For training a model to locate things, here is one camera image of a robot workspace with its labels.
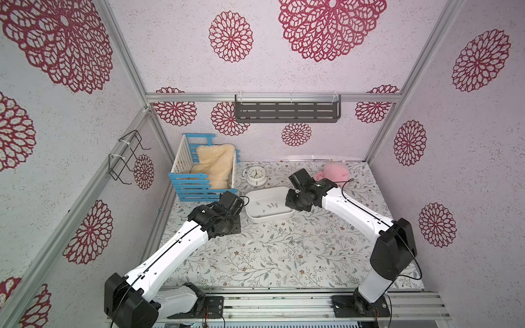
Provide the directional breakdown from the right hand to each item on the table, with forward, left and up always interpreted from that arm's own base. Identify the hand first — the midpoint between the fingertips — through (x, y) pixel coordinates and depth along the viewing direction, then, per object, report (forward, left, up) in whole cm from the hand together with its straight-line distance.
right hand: (293, 204), depth 86 cm
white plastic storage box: (+10, +12, -14) cm, 21 cm away
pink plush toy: (+26, -25, -9) cm, 37 cm away
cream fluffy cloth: (+29, +38, -4) cm, 48 cm away
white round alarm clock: (+24, +17, -10) cm, 31 cm away
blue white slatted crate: (+18, +49, -11) cm, 53 cm away
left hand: (-12, +24, +2) cm, 27 cm away
